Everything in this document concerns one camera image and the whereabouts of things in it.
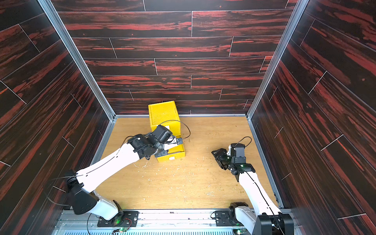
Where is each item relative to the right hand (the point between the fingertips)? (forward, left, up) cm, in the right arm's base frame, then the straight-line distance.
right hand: (216, 153), depth 85 cm
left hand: (0, +29, +9) cm, 30 cm away
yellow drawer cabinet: (+22, +32, +9) cm, 40 cm away
